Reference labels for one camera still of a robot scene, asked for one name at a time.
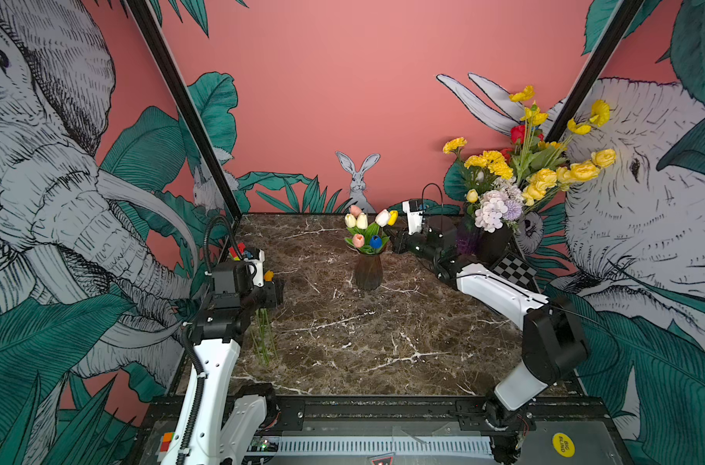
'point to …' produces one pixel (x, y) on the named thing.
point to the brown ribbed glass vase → (368, 271)
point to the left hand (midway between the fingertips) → (274, 278)
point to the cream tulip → (350, 221)
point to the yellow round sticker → (564, 445)
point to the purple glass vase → (467, 239)
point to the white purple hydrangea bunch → (502, 203)
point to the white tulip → (382, 218)
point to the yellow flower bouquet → (536, 168)
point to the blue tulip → (376, 241)
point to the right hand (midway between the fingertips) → (383, 224)
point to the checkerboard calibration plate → (517, 270)
